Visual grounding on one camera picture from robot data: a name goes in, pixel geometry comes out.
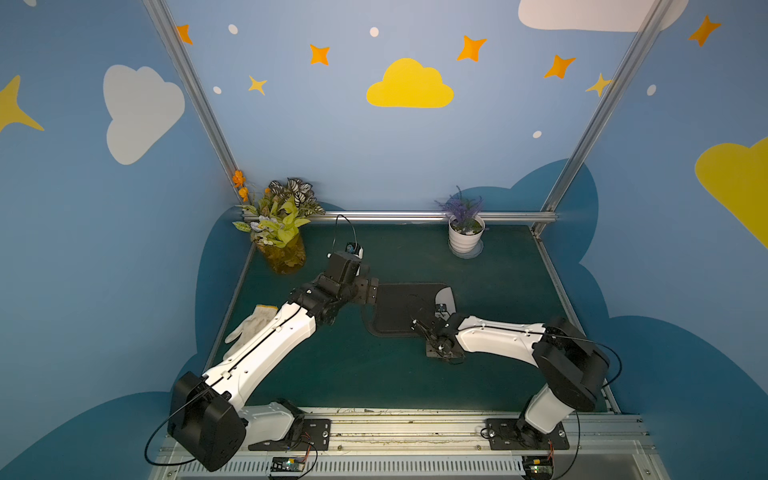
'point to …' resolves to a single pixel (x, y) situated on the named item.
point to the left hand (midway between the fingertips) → (360, 276)
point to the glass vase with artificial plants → (274, 221)
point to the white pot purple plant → (465, 226)
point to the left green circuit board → (287, 464)
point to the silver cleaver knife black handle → (445, 295)
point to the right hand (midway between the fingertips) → (440, 344)
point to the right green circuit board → (538, 467)
